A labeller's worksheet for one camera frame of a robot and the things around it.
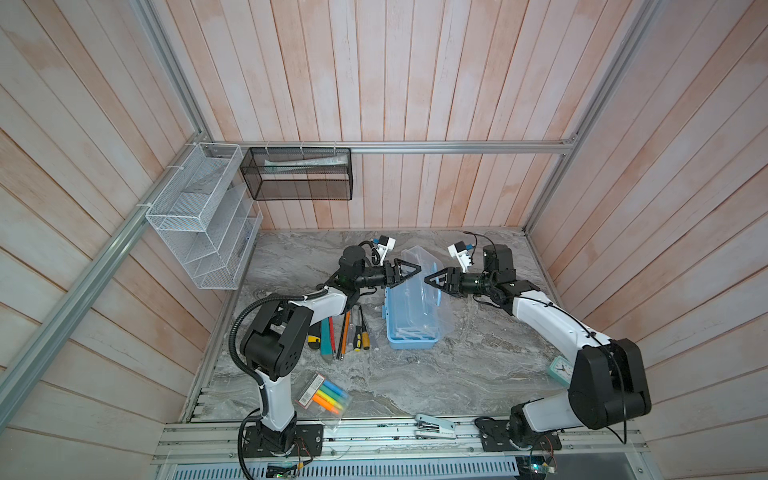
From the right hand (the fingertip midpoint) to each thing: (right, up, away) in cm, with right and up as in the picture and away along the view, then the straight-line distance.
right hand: (429, 282), depth 81 cm
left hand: (-3, +1, 0) cm, 3 cm away
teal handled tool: (-30, -21, +9) cm, 38 cm away
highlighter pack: (-29, -32, -2) cm, 43 cm away
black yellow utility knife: (-34, -19, +9) cm, 40 cm away
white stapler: (0, -37, -7) cm, 37 cm away
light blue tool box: (-5, -7, -4) cm, 10 cm away
